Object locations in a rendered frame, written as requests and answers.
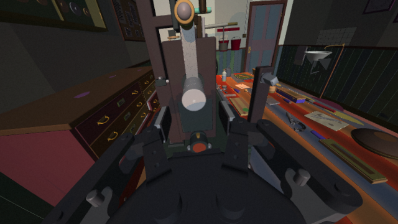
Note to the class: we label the small grey latch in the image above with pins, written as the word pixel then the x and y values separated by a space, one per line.
pixel 161 81

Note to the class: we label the small blue stick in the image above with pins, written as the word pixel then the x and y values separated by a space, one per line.
pixel 317 134

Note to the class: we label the orange knob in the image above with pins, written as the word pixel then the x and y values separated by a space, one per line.
pixel 199 147

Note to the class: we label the small pale bottle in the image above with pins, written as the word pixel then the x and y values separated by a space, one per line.
pixel 224 75

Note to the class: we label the blue panelled brown door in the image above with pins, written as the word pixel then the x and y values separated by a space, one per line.
pixel 264 34

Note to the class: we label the dark brown headstock machine body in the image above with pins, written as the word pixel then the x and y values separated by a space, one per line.
pixel 174 59

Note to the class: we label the white wall sink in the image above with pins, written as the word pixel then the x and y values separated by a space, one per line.
pixel 317 56

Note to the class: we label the dark round disc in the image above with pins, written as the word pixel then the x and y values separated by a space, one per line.
pixel 376 143

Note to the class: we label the long wooden green tray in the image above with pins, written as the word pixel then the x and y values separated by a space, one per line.
pixel 353 160

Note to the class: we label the pink paper sheet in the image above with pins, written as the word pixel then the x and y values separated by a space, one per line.
pixel 242 86

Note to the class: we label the brass pipe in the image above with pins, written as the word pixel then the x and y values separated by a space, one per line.
pixel 334 68

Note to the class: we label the cream paper sheet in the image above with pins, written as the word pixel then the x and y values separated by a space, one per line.
pixel 326 120

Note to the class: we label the dark grey jar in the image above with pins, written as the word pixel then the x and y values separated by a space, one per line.
pixel 229 72

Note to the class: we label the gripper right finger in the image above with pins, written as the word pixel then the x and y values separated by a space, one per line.
pixel 311 168

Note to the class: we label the red bucket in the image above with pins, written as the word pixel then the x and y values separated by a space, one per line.
pixel 235 44

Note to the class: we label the red wall shelf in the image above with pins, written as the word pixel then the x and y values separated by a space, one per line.
pixel 228 29

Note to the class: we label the brown drawer cabinet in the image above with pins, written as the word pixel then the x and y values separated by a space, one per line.
pixel 77 109

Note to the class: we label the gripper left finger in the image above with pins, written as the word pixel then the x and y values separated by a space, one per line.
pixel 105 174

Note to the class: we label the gold framed dark picture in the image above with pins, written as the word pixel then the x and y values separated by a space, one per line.
pixel 46 12

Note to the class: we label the teal rod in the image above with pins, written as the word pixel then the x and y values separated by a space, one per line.
pixel 208 10

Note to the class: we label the dark lever with grey tip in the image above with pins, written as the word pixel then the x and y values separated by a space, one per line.
pixel 259 96

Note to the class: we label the grey rod with brass tip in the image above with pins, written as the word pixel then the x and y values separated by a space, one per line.
pixel 220 25

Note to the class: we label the grey flat sheet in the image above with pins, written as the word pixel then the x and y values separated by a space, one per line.
pixel 273 100

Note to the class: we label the dark grey pliers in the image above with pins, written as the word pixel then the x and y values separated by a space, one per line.
pixel 295 123

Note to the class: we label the blue block with wooden top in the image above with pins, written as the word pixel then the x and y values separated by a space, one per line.
pixel 290 95

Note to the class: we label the short wooden green tray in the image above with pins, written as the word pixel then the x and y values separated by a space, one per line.
pixel 240 106

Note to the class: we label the yellow green blade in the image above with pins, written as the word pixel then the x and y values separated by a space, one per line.
pixel 345 117

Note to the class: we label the dark brown peg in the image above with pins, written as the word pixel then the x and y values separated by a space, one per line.
pixel 202 4

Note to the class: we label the dark wall board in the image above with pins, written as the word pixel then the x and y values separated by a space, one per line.
pixel 127 18

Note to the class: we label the small wooden cup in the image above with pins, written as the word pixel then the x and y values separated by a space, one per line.
pixel 272 89

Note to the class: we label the green flat tray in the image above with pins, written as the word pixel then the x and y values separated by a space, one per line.
pixel 244 76

